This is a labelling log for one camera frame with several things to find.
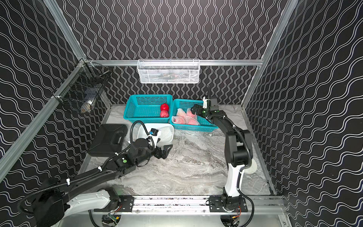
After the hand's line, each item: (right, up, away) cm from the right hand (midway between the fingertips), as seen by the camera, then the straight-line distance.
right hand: (197, 109), depth 98 cm
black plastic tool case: (-57, -21, -8) cm, 62 cm away
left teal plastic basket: (-40, +3, +19) cm, 45 cm away
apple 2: (-24, -2, +8) cm, 25 cm away
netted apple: (-12, -2, +8) cm, 14 cm away
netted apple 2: (-4, -4, +8) cm, 9 cm away
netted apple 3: (-12, -7, -1) cm, 14 cm away
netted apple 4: (-3, -8, +2) cm, 9 cm away
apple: (-24, +3, +13) cm, 28 cm away
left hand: (-19, -18, -22) cm, 35 cm away
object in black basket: (-67, 0, -15) cm, 69 cm away
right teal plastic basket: (+8, -11, +8) cm, 16 cm away
